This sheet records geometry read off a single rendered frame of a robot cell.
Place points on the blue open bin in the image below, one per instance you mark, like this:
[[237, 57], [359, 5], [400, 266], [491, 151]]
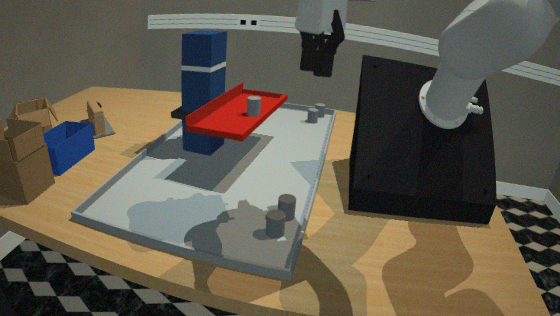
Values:
[[66, 154]]

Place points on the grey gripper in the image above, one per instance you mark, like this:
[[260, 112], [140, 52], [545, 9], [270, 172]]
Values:
[[314, 17]]

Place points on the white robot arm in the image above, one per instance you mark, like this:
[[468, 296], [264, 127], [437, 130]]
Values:
[[496, 36]]

